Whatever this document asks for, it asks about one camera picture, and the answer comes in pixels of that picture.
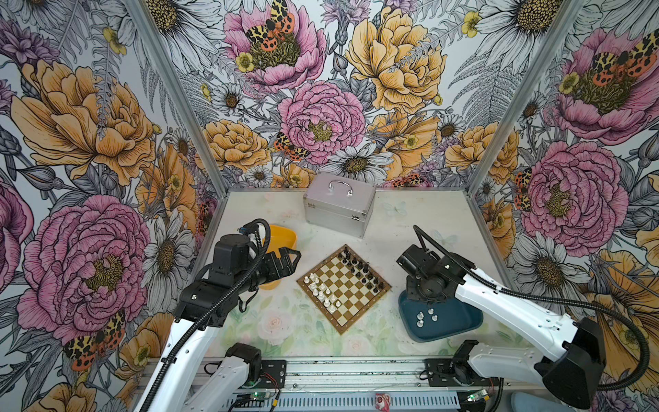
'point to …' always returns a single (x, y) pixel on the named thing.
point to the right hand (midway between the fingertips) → (420, 302)
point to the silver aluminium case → (340, 202)
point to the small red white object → (383, 402)
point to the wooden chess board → (343, 287)
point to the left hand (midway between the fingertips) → (287, 268)
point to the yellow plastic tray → (280, 236)
